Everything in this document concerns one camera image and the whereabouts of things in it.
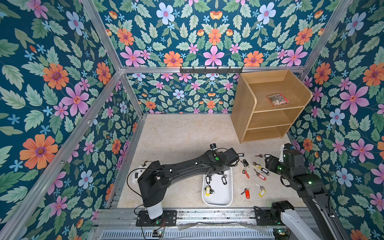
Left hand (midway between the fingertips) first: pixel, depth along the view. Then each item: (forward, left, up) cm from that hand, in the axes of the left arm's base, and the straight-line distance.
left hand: (226, 167), depth 80 cm
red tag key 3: (-11, -11, -11) cm, 19 cm away
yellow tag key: (+3, -22, -10) cm, 24 cm away
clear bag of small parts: (+27, -31, +23) cm, 47 cm away
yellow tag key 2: (-12, -20, -11) cm, 25 cm away
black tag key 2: (+12, -13, -10) cm, 20 cm away
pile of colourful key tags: (-8, +10, -9) cm, 16 cm away
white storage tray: (-10, +4, -11) cm, 15 cm away
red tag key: (+1, -13, -11) cm, 17 cm away
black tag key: (+10, -30, -11) cm, 33 cm away
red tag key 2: (-3, -22, -11) cm, 25 cm away
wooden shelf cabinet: (+26, -25, +21) cm, 41 cm away
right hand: (-1, -21, +8) cm, 23 cm away
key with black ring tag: (+6, -14, -11) cm, 19 cm away
